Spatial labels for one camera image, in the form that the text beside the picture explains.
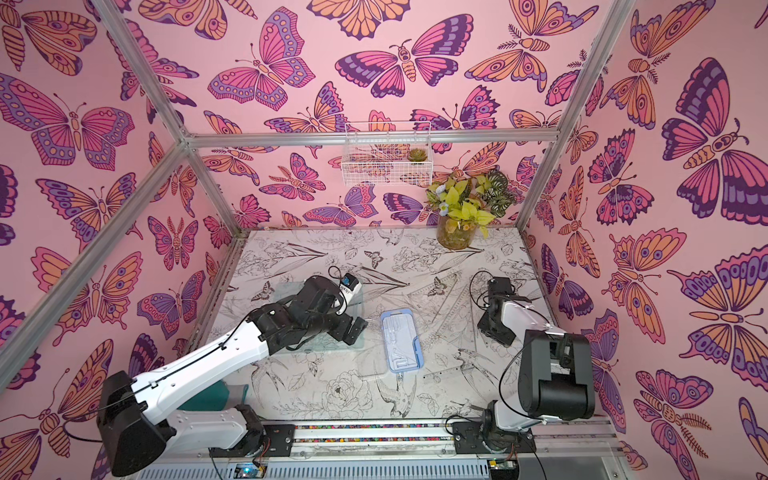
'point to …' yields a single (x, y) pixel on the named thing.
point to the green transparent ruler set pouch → (283, 292)
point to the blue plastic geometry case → (403, 348)
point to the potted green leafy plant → (465, 204)
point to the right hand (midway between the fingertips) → (497, 332)
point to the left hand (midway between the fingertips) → (356, 312)
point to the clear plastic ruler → (454, 311)
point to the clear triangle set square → (437, 291)
